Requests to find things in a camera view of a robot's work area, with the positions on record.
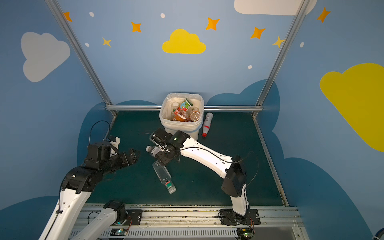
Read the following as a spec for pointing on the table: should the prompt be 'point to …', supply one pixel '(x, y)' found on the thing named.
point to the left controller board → (119, 232)
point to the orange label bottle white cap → (179, 118)
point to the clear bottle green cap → (165, 176)
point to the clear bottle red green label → (194, 113)
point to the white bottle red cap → (207, 123)
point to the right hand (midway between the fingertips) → (166, 156)
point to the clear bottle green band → (175, 105)
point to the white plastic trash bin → (182, 112)
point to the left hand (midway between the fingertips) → (134, 154)
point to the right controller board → (244, 233)
